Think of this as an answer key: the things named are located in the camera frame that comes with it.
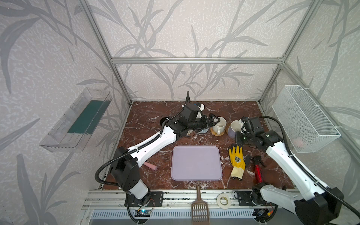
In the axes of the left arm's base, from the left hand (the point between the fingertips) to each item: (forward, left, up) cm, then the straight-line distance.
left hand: (217, 119), depth 73 cm
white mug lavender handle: (+1, -12, -8) cm, 14 cm away
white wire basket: (-9, -38, +7) cm, 40 cm away
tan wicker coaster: (+10, -2, -28) cm, 30 cm away
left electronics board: (-39, +38, -29) cm, 61 cm away
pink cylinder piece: (-16, +37, -28) cm, 49 cm away
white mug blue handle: (+10, +4, -28) cm, 30 cm away
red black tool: (-14, -28, -27) cm, 41 cm away
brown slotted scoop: (-38, +9, -28) cm, 48 cm away
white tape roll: (-36, -3, -27) cm, 45 cm away
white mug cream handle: (+8, -6, -21) cm, 24 cm away
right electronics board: (-39, -25, -32) cm, 56 cm away
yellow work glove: (-14, -15, -26) cm, 33 cm away
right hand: (-2, -12, -11) cm, 16 cm away
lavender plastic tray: (-13, +10, -29) cm, 33 cm away
